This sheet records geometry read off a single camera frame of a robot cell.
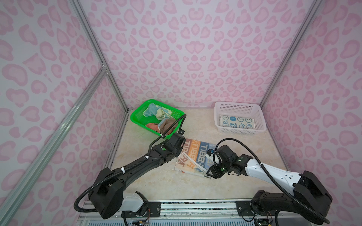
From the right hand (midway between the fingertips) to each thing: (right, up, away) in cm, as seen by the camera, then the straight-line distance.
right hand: (209, 171), depth 80 cm
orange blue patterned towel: (-8, +3, +10) cm, 13 cm away
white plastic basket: (+36, +37, +31) cm, 60 cm away
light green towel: (-33, +35, +28) cm, 56 cm away
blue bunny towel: (+26, +28, +29) cm, 48 cm away
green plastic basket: (-22, +34, +27) cm, 49 cm away
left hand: (-18, +15, +4) cm, 24 cm away
